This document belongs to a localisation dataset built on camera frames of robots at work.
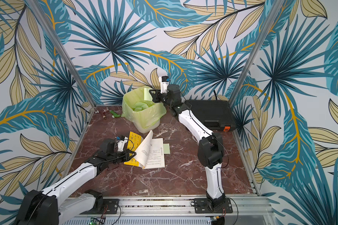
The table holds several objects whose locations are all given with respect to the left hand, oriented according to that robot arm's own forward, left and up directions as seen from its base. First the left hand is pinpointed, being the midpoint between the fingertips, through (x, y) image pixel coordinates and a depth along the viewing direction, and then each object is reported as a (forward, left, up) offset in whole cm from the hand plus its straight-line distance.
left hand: (135, 155), depth 83 cm
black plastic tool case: (+35, -57, -3) cm, 67 cm away
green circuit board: (-32, +18, -11) cm, 38 cm away
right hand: (+29, -8, +25) cm, 39 cm away
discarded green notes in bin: (+38, +1, +4) cm, 38 cm away
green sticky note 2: (+9, -18, -9) cm, 22 cm away
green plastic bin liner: (+19, -5, +11) cm, 23 cm away
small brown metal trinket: (+35, +31, -7) cm, 48 cm away
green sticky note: (+28, -6, +21) cm, 36 cm away
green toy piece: (+36, +23, -6) cm, 43 cm away
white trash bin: (+21, 0, -4) cm, 22 cm away
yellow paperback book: (+5, -7, -4) cm, 10 cm away
